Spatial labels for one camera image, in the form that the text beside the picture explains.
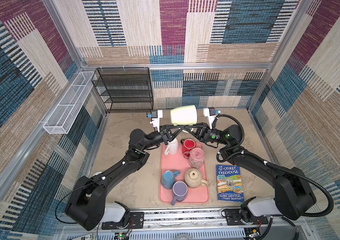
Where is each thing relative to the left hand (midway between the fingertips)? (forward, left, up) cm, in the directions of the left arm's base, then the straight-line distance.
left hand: (184, 128), depth 64 cm
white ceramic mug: (+8, +5, -29) cm, 31 cm away
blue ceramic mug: (-12, +7, -27) cm, 30 cm away
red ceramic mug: (+8, -4, -27) cm, 28 cm away
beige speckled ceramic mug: (-11, -5, -28) cm, 30 cm away
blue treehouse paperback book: (-14, -25, -34) cm, 45 cm away
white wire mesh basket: (+12, +57, -3) cm, 58 cm away
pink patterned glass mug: (-2, -8, -24) cm, 25 cm away
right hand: (0, 0, -2) cm, 2 cm away
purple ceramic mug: (-17, +2, -28) cm, 33 cm away
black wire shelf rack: (+51, +39, -19) cm, 67 cm away
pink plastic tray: (-10, 0, -32) cm, 34 cm away
